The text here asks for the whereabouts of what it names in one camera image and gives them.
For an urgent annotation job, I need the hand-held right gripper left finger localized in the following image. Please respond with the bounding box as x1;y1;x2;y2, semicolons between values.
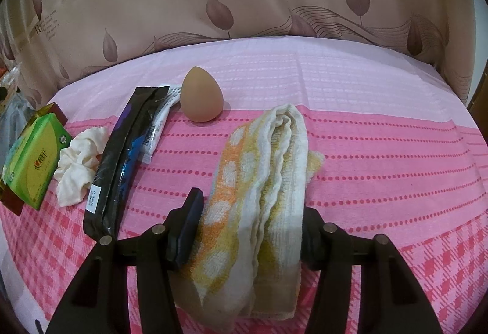
45;187;204;334

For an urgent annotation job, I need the brown makeup sponge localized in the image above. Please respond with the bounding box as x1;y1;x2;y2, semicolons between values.
180;66;225;123

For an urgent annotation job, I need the white packet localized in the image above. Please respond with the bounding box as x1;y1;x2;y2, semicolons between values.
142;85;183;164

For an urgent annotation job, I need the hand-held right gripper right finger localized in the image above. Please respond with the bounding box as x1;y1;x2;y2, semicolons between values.
299;206;445;334

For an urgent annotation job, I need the cream scrunchie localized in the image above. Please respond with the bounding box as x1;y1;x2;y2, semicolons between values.
52;127;111;208

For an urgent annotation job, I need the grey plastic bag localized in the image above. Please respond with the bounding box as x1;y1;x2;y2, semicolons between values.
0;93;27;167

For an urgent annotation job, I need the black packet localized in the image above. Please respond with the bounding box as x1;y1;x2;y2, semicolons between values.
83;87;170;242

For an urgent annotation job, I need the gold and red tin box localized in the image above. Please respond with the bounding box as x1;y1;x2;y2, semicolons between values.
0;102;73;218

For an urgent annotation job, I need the yellow orange checked towel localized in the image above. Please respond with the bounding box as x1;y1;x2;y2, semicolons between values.
179;104;325;319

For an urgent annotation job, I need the brown wooden furniture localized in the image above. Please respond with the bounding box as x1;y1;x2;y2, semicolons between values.
467;78;488;155

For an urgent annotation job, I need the green tissue box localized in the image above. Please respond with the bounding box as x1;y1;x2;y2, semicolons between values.
2;114;73;210

